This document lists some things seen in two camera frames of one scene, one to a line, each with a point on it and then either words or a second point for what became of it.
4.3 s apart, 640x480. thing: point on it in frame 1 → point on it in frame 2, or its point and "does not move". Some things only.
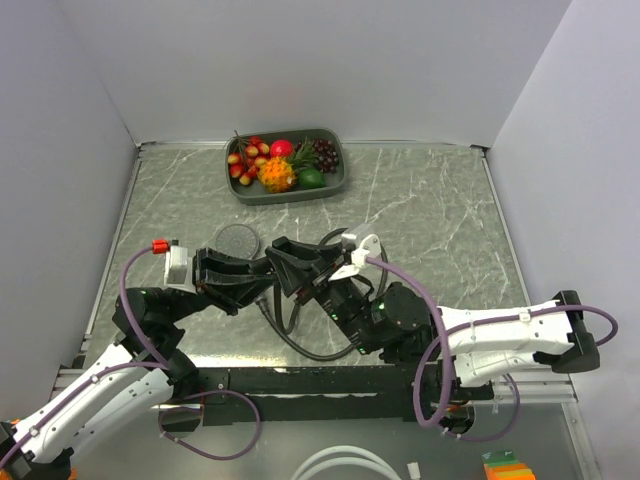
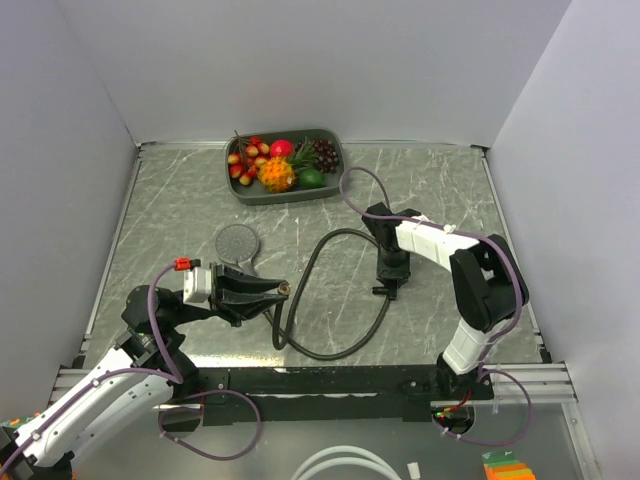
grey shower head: x=237 y=240 does not move
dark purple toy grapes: x=327 y=153 does not move
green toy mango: x=311 y=178 does not move
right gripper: x=299 y=265 → x=386 y=272
